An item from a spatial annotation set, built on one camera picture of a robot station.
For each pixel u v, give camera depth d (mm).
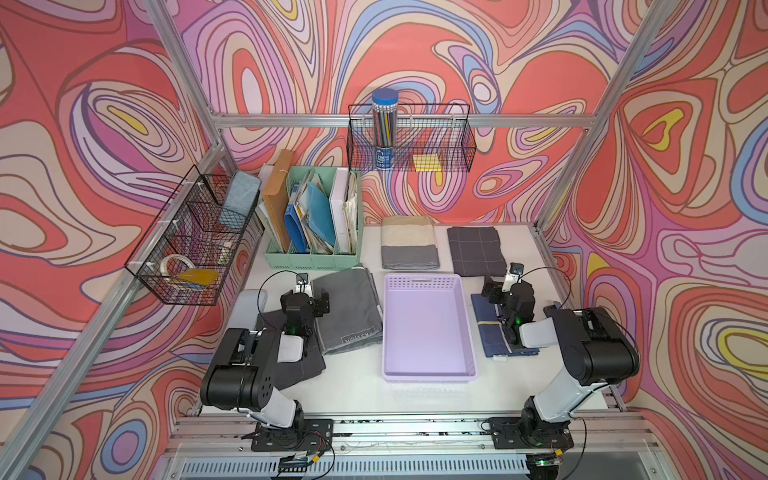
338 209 934
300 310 710
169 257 688
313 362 849
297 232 989
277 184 848
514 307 750
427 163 908
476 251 1115
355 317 941
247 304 1022
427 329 910
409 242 1143
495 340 885
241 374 443
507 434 725
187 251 800
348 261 1024
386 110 720
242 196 818
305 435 720
